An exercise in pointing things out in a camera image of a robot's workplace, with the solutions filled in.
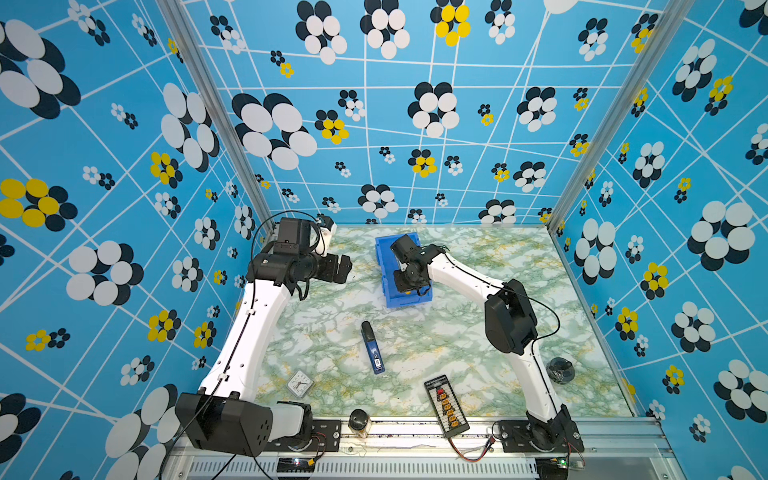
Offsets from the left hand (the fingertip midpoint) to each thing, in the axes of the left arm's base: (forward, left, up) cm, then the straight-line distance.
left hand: (335, 259), depth 77 cm
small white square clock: (-24, +10, -25) cm, 36 cm away
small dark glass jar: (-34, -8, -16) cm, 39 cm away
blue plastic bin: (+13, -13, -19) cm, 26 cm away
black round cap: (-23, -57, -15) cm, 63 cm away
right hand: (+7, -19, -22) cm, 30 cm away
